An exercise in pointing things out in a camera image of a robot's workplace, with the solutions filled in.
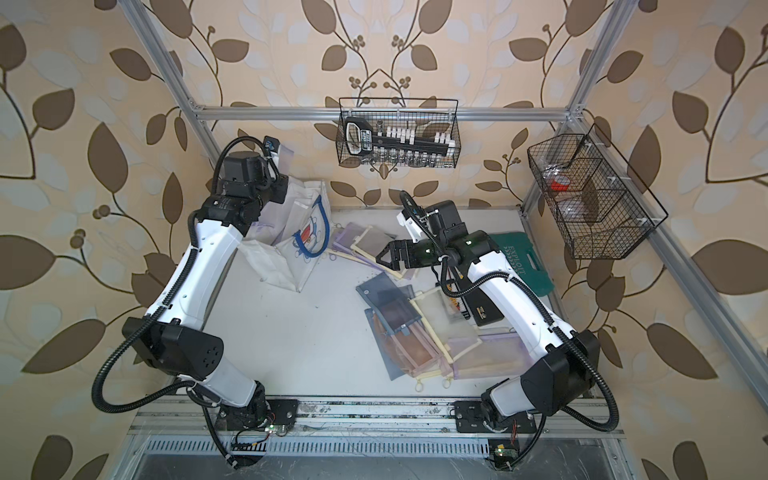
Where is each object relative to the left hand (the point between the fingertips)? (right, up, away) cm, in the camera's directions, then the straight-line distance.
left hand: (265, 168), depth 75 cm
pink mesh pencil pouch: (+38, -49, +8) cm, 63 cm away
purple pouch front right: (+61, -51, +9) cm, 80 cm away
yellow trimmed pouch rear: (+24, -20, +32) cm, 45 cm away
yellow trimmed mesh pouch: (+50, -46, +12) cm, 69 cm away
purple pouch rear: (+14, -18, +34) cm, 41 cm away
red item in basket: (+79, -3, +6) cm, 79 cm away
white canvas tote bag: (+3, -18, +8) cm, 20 cm away
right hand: (+32, -23, 0) cm, 39 cm away
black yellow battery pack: (+60, -39, +16) cm, 74 cm away
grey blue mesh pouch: (+31, -49, +9) cm, 59 cm away
